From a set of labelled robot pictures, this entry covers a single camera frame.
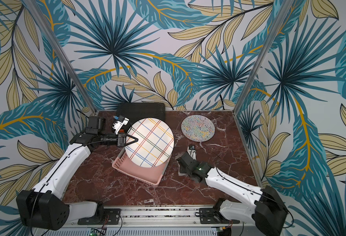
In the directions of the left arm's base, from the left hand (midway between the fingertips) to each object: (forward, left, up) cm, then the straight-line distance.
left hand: (135, 141), depth 72 cm
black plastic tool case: (+37, +10, -17) cm, 42 cm away
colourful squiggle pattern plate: (+29, -37, -25) cm, 53 cm away
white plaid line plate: (+1, -9, -3) cm, 10 cm away
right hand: (-3, -25, -16) cm, 30 cm away
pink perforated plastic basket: (-8, -7, -23) cm, 25 cm away
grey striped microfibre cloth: (-10, -23, -14) cm, 29 cm away
